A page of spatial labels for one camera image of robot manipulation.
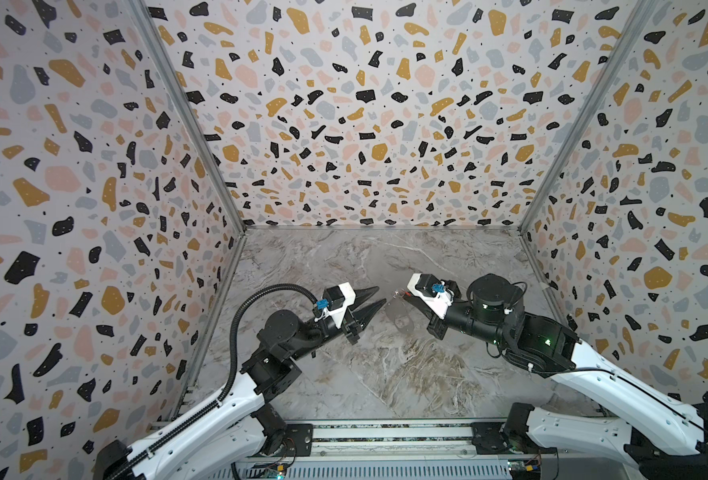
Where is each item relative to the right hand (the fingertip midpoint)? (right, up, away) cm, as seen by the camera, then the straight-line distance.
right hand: (404, 291), depth 59 cm
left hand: (-5, 0, -2) cm, 5 cm away
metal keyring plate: (-1, -5, +1) cm, 5 cm away
